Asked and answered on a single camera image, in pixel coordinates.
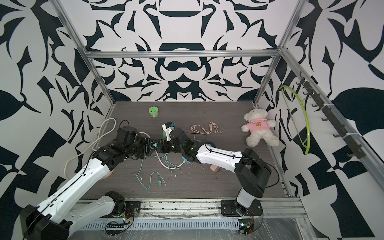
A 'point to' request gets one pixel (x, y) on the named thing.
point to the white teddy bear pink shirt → (259, 126)
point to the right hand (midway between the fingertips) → (155, 142)
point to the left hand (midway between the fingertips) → (157, 138)
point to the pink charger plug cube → (215, 168)
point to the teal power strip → (187, 161)
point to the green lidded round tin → (153, 111)
